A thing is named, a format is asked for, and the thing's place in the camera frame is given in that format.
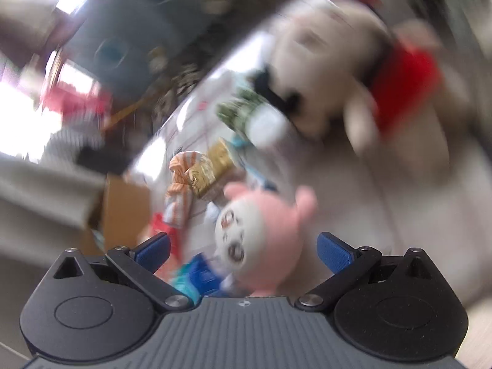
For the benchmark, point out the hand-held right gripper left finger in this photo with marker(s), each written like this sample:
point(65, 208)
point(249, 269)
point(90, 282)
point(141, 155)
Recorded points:
point(157, 250)

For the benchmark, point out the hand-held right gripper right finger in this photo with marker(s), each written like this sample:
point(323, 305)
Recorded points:
point(334, 253)

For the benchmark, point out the brown cardboard box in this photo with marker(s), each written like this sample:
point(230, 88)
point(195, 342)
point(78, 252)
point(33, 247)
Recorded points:
point(123, 207)

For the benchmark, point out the orange striped sock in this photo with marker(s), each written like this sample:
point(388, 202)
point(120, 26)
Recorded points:
point(182, 192)

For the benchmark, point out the pink plush doll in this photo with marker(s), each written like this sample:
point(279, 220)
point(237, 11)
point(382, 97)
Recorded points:
point(269, 238)

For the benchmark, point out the gold tissue pack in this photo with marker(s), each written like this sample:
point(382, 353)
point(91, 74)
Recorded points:
point(213, 169)

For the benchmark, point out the grey hanging cloth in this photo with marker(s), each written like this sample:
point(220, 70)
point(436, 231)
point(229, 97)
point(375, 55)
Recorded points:
point(102, 159)

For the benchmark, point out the grey-white curtain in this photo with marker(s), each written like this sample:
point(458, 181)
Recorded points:
point(46, 200)

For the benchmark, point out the polka-dot white cloth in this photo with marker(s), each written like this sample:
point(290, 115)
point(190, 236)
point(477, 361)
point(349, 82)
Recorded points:
point(73, 138)

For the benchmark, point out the yellow stick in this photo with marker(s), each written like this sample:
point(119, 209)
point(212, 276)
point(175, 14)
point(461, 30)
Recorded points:
point(123, 113)

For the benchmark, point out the green knitted plush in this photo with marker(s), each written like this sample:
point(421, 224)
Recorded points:
point(238, 111)

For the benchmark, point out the pink hanging clothes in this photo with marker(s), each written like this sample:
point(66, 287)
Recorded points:
point(73, 98)

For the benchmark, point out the black-haired plush doll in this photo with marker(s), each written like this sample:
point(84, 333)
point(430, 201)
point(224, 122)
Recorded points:
point(326, 65)

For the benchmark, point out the blue dotted quilt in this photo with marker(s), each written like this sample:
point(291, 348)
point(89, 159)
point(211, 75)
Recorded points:
point(127, 42)

